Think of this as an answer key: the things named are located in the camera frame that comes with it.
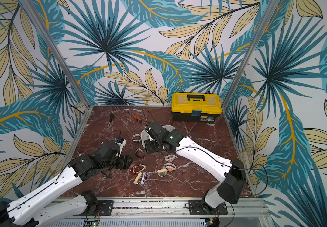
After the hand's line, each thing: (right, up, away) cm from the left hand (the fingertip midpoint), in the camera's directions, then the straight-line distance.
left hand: (126, 161), depth 74 cm
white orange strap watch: (+23, -6, +11) cm, 27 cm away
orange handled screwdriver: (-2, +24, +35) cm, 43 cm away
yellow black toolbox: (+36, +31, +26) cm, 54 cm away
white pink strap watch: (+24, -2, +15) cm, 29 cm away
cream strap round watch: (+19, -9, +7) cm, 22 cm away
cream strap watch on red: (+5, -8, +9) cm, 14 cm away
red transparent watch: (+3, -8, +11) cm, 14 cm away
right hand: (+11, +8, 0) cm, 13 cm away
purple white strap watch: (+8, -11, +6) cm, 15 cm away
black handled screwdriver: (-22, +24, +36) cm, 48 cm away
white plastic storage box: (+6, +11, +23) cm, 27 cm away
